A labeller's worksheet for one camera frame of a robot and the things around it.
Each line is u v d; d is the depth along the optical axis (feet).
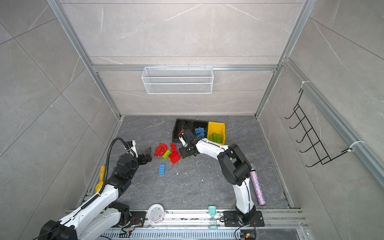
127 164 2.03
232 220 2.39
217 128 3.44
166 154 3.11
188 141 2.45
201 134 3.40
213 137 3.41
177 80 3.30
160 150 3.23
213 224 2.36
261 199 2.55
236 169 1.68
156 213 2.39
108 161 1.88
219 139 3.40
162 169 2.96
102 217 1.87
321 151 1.91
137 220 2.39
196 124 3.84
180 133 3.44
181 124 3.86
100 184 2.72
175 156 3.13
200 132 3.41
